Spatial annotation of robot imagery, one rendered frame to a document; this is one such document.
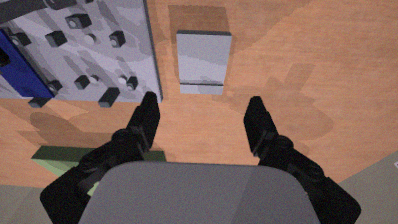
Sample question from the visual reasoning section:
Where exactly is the blue flat plate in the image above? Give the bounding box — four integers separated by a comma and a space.
0, 27, 58, 98

